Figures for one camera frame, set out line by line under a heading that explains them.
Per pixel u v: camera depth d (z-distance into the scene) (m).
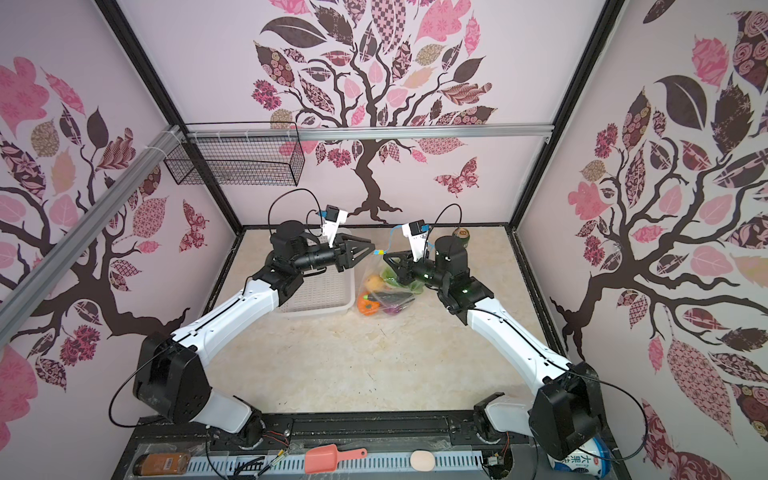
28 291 0.51
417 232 0.64
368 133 0.93
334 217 0.64
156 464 0.66
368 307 0.92
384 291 0.86
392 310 0.92
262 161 0.80
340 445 0.72
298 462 0.70
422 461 0.69
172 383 0.42
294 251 0.60
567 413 0.48
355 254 0.69
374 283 0.88
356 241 0.73
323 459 0.70
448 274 0.58
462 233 1.03
